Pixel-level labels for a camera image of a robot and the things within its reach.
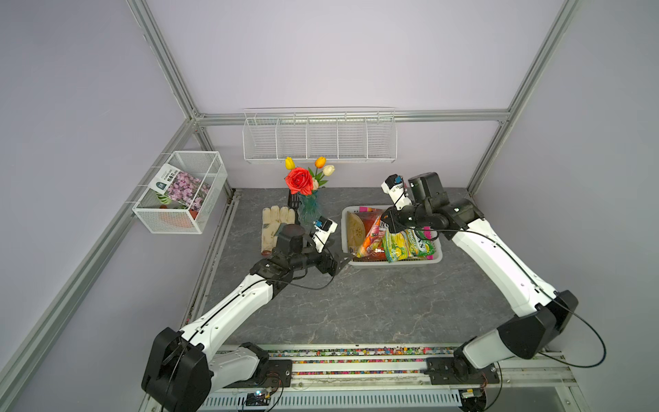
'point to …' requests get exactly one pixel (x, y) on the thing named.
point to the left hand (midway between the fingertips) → (342, 250)
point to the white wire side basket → (160, 217)
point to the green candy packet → (408, 244)
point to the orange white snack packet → (373, 246)
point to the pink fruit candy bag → (367, 210)
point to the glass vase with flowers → (305, 183)
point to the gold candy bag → (355, 230)
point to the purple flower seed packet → (175, 185)
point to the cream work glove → (272, 218)
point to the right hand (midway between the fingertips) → (382, 214)
